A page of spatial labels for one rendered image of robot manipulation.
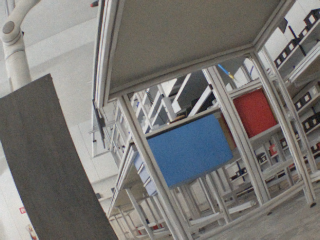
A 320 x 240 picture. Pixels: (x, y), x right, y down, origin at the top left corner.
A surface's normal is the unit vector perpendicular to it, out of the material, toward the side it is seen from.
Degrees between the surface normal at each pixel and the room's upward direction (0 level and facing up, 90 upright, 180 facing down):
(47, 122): 90
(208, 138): 90
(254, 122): 90
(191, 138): 90
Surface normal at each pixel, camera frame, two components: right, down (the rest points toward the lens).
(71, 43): 0.15, -0.29
